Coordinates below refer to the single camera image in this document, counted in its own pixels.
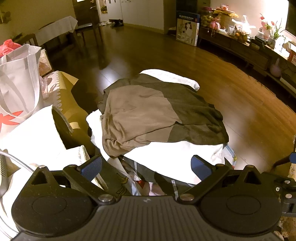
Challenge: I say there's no white folded bedding pile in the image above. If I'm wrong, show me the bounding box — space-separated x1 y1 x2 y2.
86 69 225 184

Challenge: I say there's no brown cardboard box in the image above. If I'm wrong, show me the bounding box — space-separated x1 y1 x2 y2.
45 71 95 156

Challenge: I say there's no printed storage bag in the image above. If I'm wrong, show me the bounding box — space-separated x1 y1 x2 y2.
107 145 237 196

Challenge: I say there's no long wooden tv console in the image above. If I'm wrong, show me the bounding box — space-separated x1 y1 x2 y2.
199 27 295 96

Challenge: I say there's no white tote bag red print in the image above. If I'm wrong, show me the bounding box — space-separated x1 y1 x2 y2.
0 44 43 136

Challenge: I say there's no brown two-tone long-sleeve shirt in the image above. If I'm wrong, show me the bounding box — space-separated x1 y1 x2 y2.
98 74 229 157

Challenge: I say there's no white and blue appliance box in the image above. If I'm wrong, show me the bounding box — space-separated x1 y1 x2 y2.
176 11 200 46

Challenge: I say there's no dark wooden dining chair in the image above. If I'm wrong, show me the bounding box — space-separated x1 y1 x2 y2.
72 0 102 45

